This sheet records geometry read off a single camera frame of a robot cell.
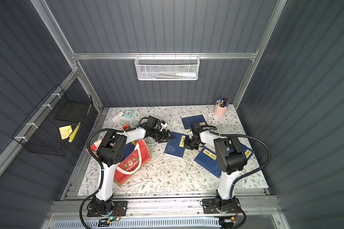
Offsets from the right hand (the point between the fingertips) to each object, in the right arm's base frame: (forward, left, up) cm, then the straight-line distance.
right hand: (185, 146), depth 96 cm
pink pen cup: (+28, -27, +8) cm, 39 cm away
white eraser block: (+24, +53, +2) cm, 58 cm away
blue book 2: (+22, -3, 0) cm, 23 cm away
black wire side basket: (-7, +70, +28) cm, 75 cm away
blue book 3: (-8, -14, -1) cm, 17 cm away
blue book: (0, +7, 0) cm, 7 cm away
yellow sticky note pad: (-6, +64, +26) cm, 69 cm away
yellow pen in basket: (-6, +60, +24) cm, 65 cm away
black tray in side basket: (+5, +64, +29) cm, 70 cm away
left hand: (+2, +7, +3) cm, 8 cm away
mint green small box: (+29, +46, +1) cm, 54 cm away
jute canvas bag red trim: (-14, +26, +16) cm, 34 cm away
